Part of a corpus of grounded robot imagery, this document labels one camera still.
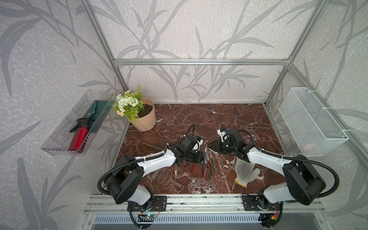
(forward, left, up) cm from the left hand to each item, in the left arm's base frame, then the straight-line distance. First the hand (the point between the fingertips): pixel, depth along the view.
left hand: (205, 159), depth 82 cm
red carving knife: (-2, +7, -8) cm, 11 cm away
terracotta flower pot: (+23, +36, +9) cm, 44 cm away
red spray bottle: (+2, +57, +27) cm, 63 cm away
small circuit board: (-26, +28, -7) cm, 39 cm away
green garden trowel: (+15, +57, +23) cm, 63 cm away
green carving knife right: (-4, -6, -7) cm, 10 cm away
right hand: (+8, -2, +3) cm, 8 cm away
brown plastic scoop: (-7, +24, -7) cm, 26 cm away
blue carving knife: (+6, -1, +1) cm, 6 cm away
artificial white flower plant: (+23, +43, +22) cm, 53 cm away
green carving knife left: (-3, -2, -7) cm, 8 cm away
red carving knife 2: (-2, -4, -8) cm, 9 cm away
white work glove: (-5, -24, -7) cm, 25 cm away
